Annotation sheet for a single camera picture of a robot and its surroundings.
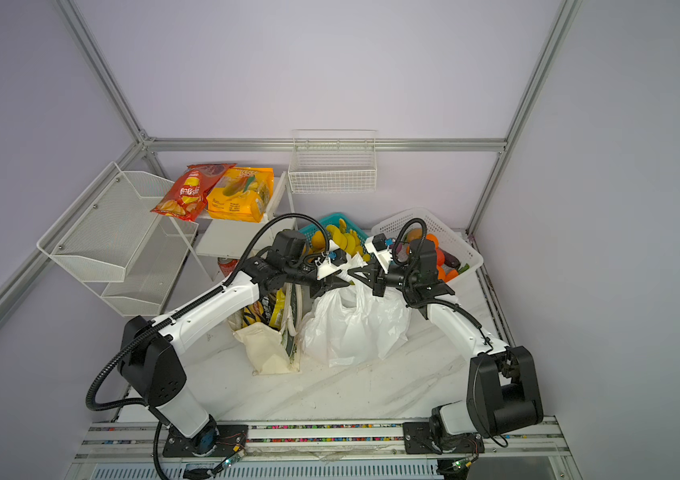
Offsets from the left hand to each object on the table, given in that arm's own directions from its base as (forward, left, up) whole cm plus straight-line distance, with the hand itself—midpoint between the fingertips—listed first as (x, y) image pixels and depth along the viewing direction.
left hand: (344, 279), depth 77 cm
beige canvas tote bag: (-14, +19, -13) cm, 27 cm away
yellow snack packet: (-7, +19, -9) cm, 22 cm away
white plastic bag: (-9, -1, -7) cm, 12 cm away
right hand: (0, -2, +3) cm, 3 cm away
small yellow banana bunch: (+24, -1, -11) cm, 26 cm away
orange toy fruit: (+32, -34, -17) cm, 50 cm away
